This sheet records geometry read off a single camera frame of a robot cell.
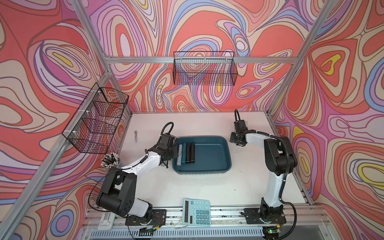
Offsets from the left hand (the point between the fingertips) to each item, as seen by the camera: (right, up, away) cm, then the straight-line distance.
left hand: (176, 151), depth 91 cm
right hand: (+40, +5, +12) cm, 42 cm away
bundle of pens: (-33, -2, -14) cm, 36 cm away
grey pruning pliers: (+2, -4, 0) cm, 4 cm away
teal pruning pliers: (+4, -1, +2) cm, 5 cm away
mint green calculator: (+12, -27, -18) cm, 35 cm away
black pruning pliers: (+7, -1, +2) cm, 7 cm away
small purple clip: (-31, +9, +15) cm, 36 cm away
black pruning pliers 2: (+10, -1, +3) cm, 10 cm away
